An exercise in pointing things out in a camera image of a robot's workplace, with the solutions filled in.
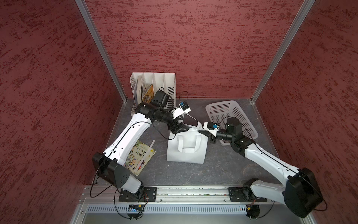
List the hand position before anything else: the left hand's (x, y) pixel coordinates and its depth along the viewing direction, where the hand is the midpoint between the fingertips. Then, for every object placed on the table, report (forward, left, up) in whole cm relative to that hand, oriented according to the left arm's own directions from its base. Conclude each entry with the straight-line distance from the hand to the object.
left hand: (182, 125), depth 71 cm
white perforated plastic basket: (+30, -29, -26) cm, 49 cm away
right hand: (0, -10, -6) cm, 11 cm away
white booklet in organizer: (+30, +31, -3) cm, 44 cm away
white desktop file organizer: (+39, +14, -2) cm, 41 cm away
